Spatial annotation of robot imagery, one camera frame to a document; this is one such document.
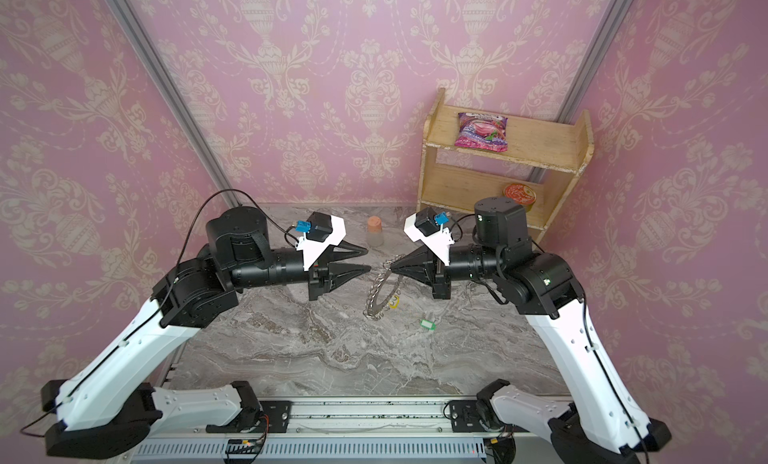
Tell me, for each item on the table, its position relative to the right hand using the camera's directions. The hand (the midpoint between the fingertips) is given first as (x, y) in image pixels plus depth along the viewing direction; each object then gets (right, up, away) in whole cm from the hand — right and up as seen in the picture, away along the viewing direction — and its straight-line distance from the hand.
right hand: (397, 266), depth 53 cm
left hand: (-5, +1, -4) cm, 7 cm away
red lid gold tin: (+38, +18, +37) cm, 56 cm away
